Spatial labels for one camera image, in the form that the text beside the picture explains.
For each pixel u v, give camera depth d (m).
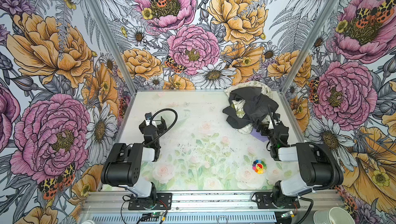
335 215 0.73
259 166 0.84
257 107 0.95
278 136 0.71
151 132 0.75
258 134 0.90
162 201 0.74
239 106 1.03
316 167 0.46
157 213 0.71
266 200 0.74
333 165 0.45
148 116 0.78
